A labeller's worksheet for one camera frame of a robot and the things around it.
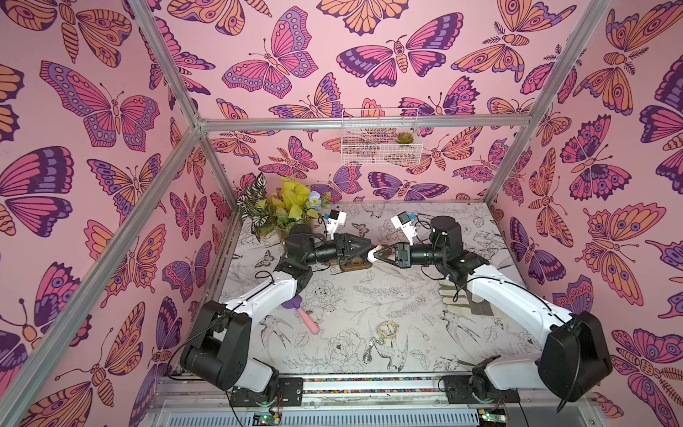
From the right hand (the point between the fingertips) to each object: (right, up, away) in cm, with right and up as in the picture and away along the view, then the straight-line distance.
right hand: (378, 253), depth 72 cm
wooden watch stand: (-6, -7, +26) cm, 27 cm away
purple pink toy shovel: (-26, -18, +16) cm, 35 cm away
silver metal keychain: (-2, -32, +7) cm, 33 cm away
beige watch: (-2, -1, 0) cm, 2 cm away
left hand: (-2, +2, -1) cm, 3 cm away
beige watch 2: (+5, -26, +13) cm, 29 cm away
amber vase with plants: (-27, +15, +17) cm, 36 cm away
